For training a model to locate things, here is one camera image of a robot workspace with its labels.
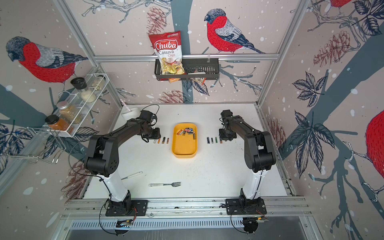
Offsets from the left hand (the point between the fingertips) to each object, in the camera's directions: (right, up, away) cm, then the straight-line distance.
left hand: (160, 132), depth 96 cm
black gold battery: (+1, -4, +4) cm, 6 cm away
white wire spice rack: (-40, +20, -20) cm, 49 cm away
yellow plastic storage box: (+16, -5, +3) cm, 17 cm away
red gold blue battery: (+4, -6, +4) cm, 8 cm away
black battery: (+34, -5, +3) cm, 35 cm away
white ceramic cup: (-18, +12, -1) cm, 22 cm away
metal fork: (+12, -27, -15) cm, 33 cm away
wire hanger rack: (-41, 0, -38) cm, 56 cm away
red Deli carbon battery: (+11, 0, +7) cm, 13 cm away
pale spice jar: (-33, +31, -12) cm, 47 cm away
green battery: (+37, -4, +4) cm, 38 cm away
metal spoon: (-13, -23, -11) cm, 29 cm away
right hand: (+43, -2, +1) cm, 43 cm away
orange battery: (-2, -6, +3) cm, 6 cm away
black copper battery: (+40, -6, +2) cm, 41 cm away
